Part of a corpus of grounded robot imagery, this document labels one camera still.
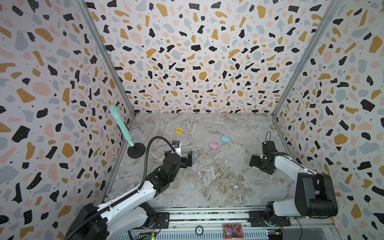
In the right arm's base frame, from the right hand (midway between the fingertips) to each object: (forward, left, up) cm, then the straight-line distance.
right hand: (257, 162), depth 92 cm
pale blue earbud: (+6, +39, -2) cm, 39 cm away
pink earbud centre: (+2, +19, -2) cm, 19 cm away
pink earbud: (-6, +36, -2) cm, 36 cm away
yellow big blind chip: (+26, +52, -2) cm, 58 cm away
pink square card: (-35, +19, -1) cm, 40 cm away
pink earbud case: (+13, +26, -2) cm, 29 cm away
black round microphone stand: (+9, +78, -4) cm, 79 cm away
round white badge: (-35, +35, -2) cm, 49 cm away
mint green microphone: (+12, +78, +31) cm, 85 cm away
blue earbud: (-14, +15, -3) cm, 20 cm away
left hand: (-1, +42, +16) cm, 45 cm away
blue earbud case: (+18, +18, -2) cm, 26 cm away
